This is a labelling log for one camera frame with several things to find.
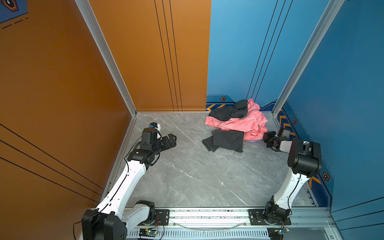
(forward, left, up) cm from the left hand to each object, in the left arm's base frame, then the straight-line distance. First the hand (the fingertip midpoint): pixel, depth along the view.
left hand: (170, 137), depth 80 cm
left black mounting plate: (-34, +2, -20) cm, 40 cm away
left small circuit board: (-40, +9, -22) cm, 47 cm away
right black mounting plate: (-34, -44, -19) cm, 59 cm away
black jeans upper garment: (+31, -45, -8) cm, 55 cm away
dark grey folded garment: (+10, -36, -16) cm, 41 cm away
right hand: (+17, -60, -16) cm, 64 cm away
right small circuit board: (-40, -53, -21) cm, 70 cm away
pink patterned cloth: (+17, -52, -8) cm, 55 cm away
